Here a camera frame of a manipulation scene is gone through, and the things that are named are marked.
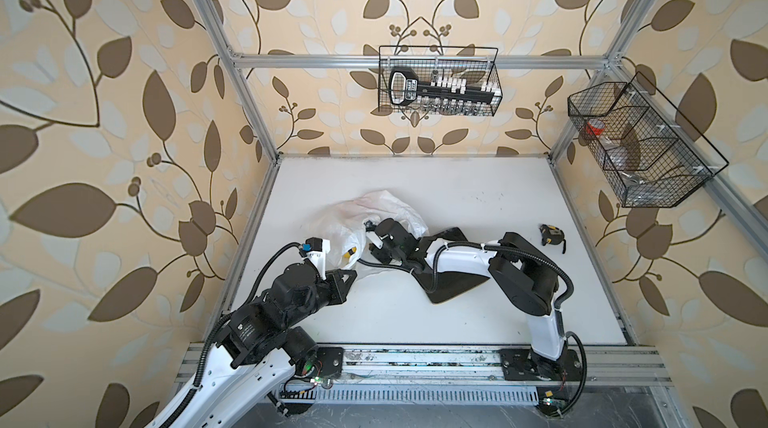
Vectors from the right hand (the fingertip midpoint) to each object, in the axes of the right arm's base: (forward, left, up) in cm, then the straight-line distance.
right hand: (377, 237), depth 92 cm
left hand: (-18, +4, +16) cm, 25 cm away
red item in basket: (+20, -66, +23) cm, 73 cm away
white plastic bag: (-4, +8, +14) cm, 17 cm away
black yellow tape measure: (0, -56, -2) cm, 56 cm away
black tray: (-15, -20, -1) cm, 25 cm away
